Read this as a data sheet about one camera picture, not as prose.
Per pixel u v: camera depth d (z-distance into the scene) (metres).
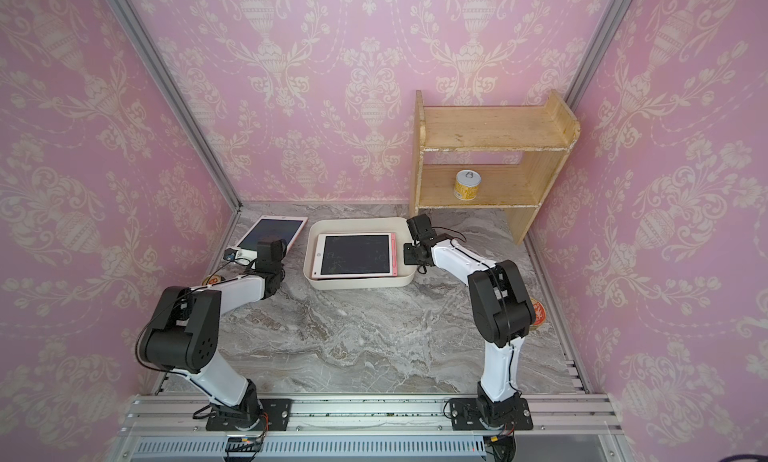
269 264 0.74
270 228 1.10
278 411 0.75
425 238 0.76
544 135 0.79
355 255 1.03
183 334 0.47
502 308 0.51
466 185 0.90
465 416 0.73
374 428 0.73
